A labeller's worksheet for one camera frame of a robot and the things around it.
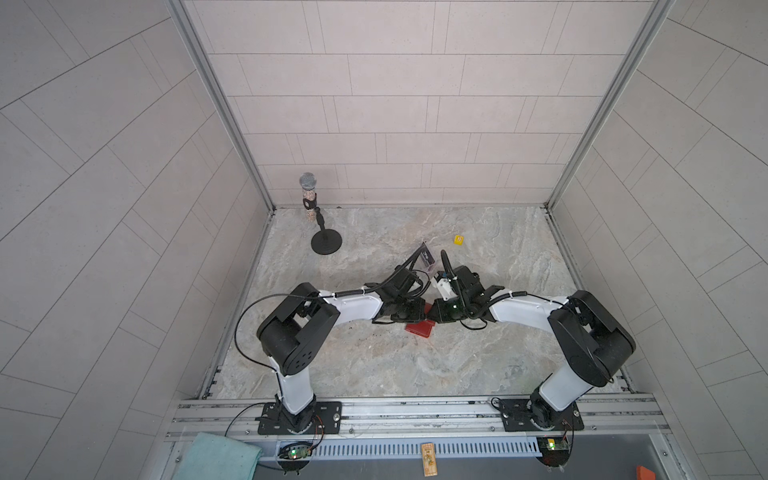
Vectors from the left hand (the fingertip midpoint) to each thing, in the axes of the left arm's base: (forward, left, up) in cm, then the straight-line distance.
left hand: (433, 314), depth 87 cm
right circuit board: (-32, -26, -1) cm, 41 cm away
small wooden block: (-34, +3, +1) cm, 34 cm away
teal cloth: (-34, +50, +2) cm, 60 cm away
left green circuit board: (-34, +33, +2) cm, 47 cm away
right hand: (-1, +2, -1) cm, 2 cm away
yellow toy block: (+28, -11, 0) cm, 30 cm away
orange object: (-36, -43, +1) cm, 56 cm away
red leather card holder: (-4, +4, 0) cm, 6 cm away
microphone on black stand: (+27, +36, -1) cm, 45 cm away
